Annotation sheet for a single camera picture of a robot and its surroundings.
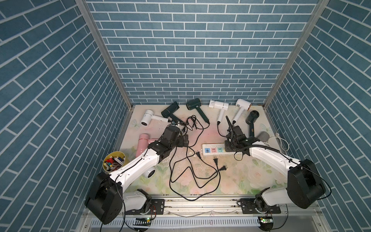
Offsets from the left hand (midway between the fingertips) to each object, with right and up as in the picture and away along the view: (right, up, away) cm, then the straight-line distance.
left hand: (184, 136), depth 84 cm
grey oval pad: (+55, -2, +17) cm, 57 cm away
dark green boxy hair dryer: (+8, +23, +32) cm, 40 cm away
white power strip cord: (+69, -4, +20) cm, 72 cm away
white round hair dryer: (-29, +13, +24) cm, 40 cm away
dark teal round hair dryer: (+48, +9, +22) cm, 53 cm away
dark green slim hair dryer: (-13, +16, +25) cm, 32 cm away
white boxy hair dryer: (+29, +20, +31) cm, 47 cm away
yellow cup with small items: (-39, -13, -6) cm, 42 cm away
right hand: (+27, -7, +5) cm, 29 cm away
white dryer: (+47, +22, +34) cm, 62 cm away
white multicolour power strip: (+20, -10, +8) cm, 23 cm away
